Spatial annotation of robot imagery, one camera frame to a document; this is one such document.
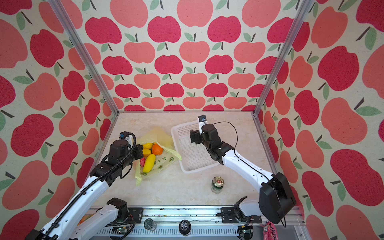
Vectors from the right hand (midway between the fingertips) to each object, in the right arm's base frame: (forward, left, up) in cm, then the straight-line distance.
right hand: (201, 128), depth 82 cm
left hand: (-13, +29, -3) cm, 32 cm away
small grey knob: (-46, +19, -13) cm, 51 cm away
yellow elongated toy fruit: (-16, +30, -18) cm, 38 cm away
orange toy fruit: (-6, +28, -19) cm, 34 cm away
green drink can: (-26, -10, -13) cm, 31 cm away
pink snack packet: (-42, -36, -22) cm, 59 cm away
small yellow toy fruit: (-5, +33, -16) cm, 37 cm away
